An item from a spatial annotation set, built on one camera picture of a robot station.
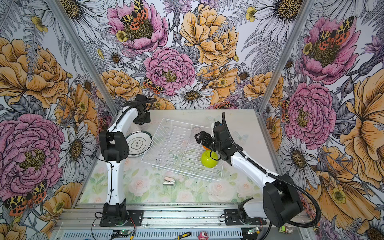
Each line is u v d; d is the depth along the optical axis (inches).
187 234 27.5
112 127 25.5
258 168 19.2
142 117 34.5
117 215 26.1
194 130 38.1
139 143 39.2
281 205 16.4
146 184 33.8
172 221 29.2
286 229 27.1
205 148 38.8
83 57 35.2
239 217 26.1
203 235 25.7
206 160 34.5
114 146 24.0
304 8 28.5
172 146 38.9
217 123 30.7
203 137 29.6
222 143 25.2
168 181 33.0
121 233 27.9
